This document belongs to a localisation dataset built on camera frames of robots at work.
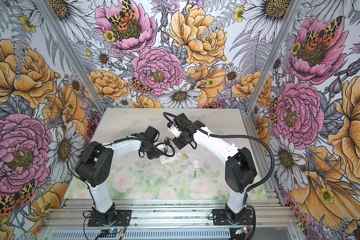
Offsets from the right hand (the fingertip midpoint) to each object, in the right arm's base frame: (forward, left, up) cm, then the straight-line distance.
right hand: (180, 146), depth 85 cm
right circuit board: (-38, -28, -15) cm, 49 cm away
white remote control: (-1, +10, -13) cm, 16 cm away
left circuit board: (-36, +32, -14) cm, 50 cm away
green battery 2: (-10, -8, -14) cm, 19 cm away
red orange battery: (+14, +8, -11) cm, 19 cm away
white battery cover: (-4, -9, -15) cm, 18 cm away
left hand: (+3, +17, -12) cm, 21 cm away
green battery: (+2, -3, -14) cm, 14 cm away
